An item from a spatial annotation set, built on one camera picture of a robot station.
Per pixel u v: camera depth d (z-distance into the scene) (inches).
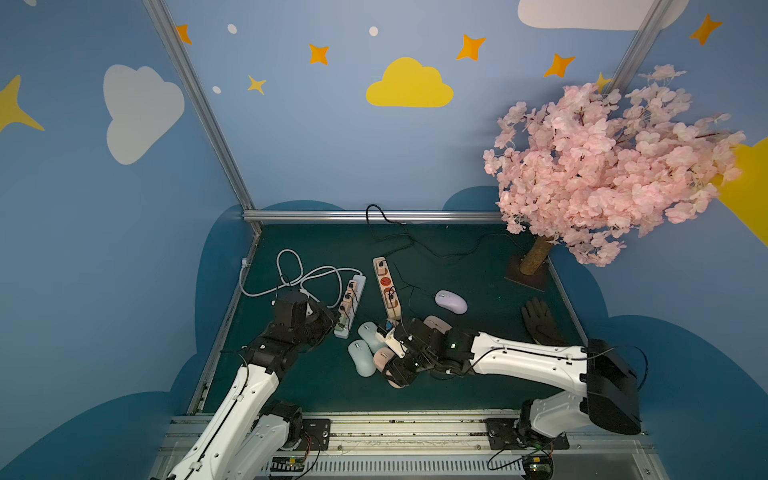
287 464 28.8
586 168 27.2
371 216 44.6
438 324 36.7
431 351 23.0
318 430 29.6
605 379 16.3
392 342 26.9
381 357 29.5
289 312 22.3
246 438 22.0
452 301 38.5
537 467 28.8
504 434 29.3
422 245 45.2
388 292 38.8
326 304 39.6
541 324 37.1
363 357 33.5
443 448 28.9
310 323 26.1
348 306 36.0
